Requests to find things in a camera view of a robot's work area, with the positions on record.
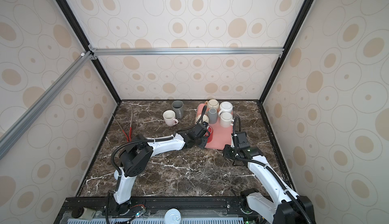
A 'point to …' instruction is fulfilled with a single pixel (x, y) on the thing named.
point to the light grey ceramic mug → (212, 115)
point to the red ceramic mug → (209, 134)
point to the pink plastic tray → (222, 139)
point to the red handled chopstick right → (130, 129)
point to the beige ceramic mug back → (212, 103)
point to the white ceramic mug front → (225, 120)
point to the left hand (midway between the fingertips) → (209, 138)
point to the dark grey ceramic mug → (178, 106)
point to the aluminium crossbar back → (267, 52)
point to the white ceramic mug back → (226, 107)
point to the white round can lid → (172, 216)
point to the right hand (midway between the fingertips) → (226, 150)
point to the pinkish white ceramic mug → (169, 116)
